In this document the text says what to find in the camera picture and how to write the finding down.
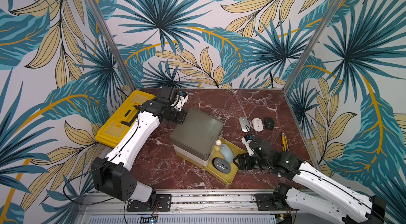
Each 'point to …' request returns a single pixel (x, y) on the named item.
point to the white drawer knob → (218, 142)
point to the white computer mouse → (257, 124)
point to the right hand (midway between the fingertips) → (238, 160)
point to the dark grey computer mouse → (221, 165)
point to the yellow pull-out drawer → (227, 178)
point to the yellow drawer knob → (217, 148)
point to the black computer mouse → (269, 122)
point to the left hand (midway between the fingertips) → (182, 118)
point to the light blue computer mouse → (226, 152)
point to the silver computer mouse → (244, 124)
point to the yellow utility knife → (285, 145)
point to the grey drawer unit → (195, 139)
